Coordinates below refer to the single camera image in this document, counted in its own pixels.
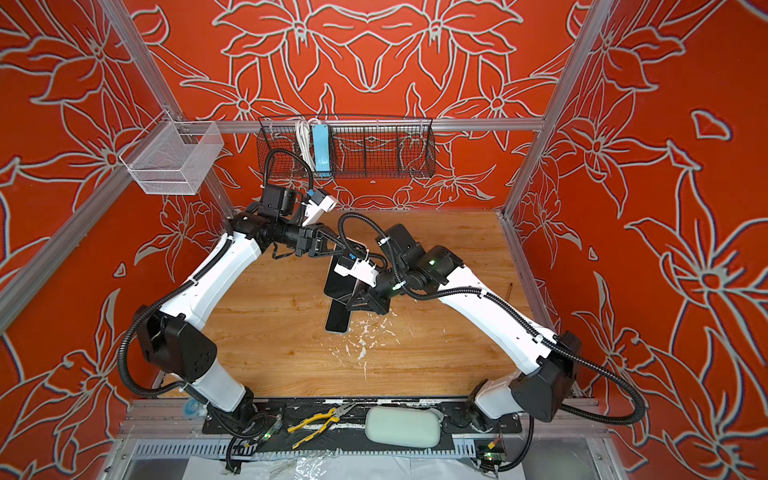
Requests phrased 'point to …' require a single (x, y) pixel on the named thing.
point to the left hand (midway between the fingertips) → (346, 250)
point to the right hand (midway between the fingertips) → (345, 304)
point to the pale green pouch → (409, 426)
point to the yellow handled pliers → (334, 415)
